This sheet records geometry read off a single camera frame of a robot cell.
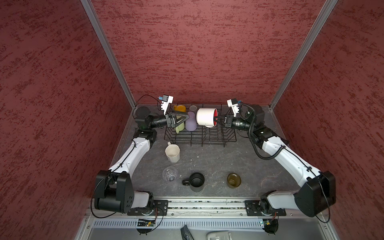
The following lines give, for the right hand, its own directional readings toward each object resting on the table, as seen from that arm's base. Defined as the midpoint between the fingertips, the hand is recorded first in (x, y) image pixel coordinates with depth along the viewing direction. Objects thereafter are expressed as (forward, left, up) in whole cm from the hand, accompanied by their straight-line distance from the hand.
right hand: (212, 121), depth 70 cm
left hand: (0, +12, +3) cm, 12 cm away
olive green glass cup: (-18, -13, -31) cm, 38 cm away
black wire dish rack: (+12, -7, -28) cm, 31 cm away
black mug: (-18, +9, -29) cm, 35 cm away
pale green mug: (+14, +20, -25) cm, 35 cm away
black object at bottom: (-41, +14, -30) cm, 53 cm away
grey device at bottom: (-42, -1, -28) cm, 51 cm away
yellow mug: (+29, +19, -19) cm, 39 cm away
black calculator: (+6, -52, -30) cm, 60 cm away
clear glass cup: (-13, +24, -31) cm, 41 cm away
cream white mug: (-2, +23, -26) cm, 35 cm away
